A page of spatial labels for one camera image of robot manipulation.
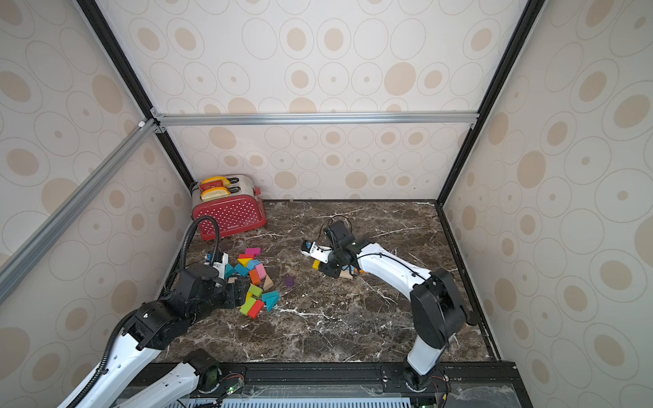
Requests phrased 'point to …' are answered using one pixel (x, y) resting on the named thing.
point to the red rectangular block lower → (255, 308)
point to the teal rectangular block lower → (270, 294)
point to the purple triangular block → (290, 280)
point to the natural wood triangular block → (268, 283)
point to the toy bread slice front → (214, 193)
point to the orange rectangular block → (362, 271)
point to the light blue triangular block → (252, 263)
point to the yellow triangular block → (245, 261)
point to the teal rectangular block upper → (241, 269)
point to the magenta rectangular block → (253, 251)
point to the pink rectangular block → (261, 271)
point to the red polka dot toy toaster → (243, 211)
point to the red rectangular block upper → (246, 256)
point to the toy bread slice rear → (214, 182)
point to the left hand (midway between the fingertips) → (245, 283)
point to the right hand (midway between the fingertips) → (322, 266)
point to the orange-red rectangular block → (254, 276)
